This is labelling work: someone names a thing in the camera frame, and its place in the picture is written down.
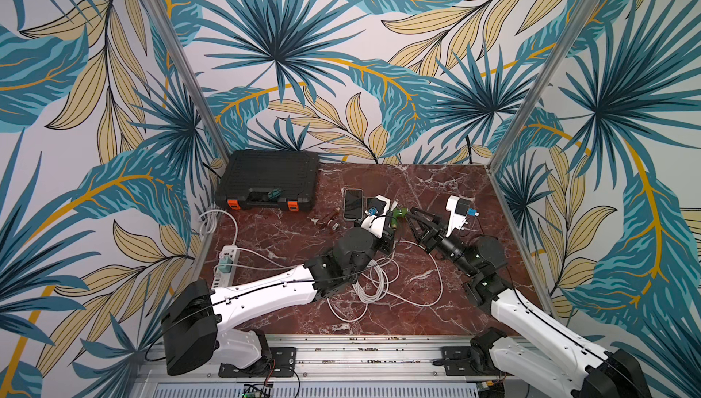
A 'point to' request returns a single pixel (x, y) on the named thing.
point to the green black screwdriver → (274, 193)
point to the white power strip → (224, 279)
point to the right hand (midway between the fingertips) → (394, 225)
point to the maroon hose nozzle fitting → (331, 217)
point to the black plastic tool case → (248, 175)
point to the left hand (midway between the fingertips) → (391, 217)
